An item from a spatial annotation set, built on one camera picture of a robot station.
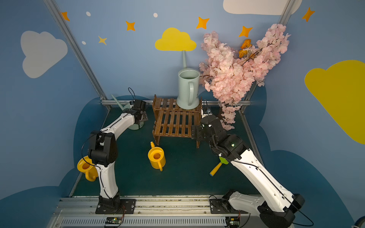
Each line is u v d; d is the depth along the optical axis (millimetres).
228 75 662
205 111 567
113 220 717
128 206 737
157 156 833
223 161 907
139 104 801
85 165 780
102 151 537
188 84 686
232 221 718
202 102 850
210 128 460
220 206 731
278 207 370
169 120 954
